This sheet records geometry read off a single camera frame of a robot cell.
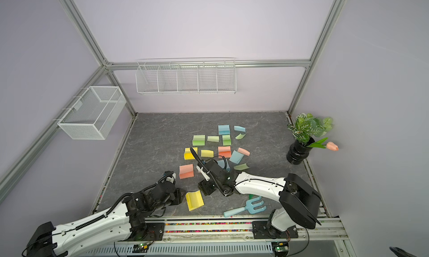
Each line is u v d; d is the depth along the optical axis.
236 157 0.97
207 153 0.98
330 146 0.71
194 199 0.83
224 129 1.10
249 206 0.80
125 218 0.52
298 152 0.89
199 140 1.05
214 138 1.06
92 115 0.83
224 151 0.99
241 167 0.95
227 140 1.04
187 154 0.99
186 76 0.99
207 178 0.72
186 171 0.90
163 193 0.59
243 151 1.00
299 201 0.41
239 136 1.08
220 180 0.62
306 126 0.78
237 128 1.12
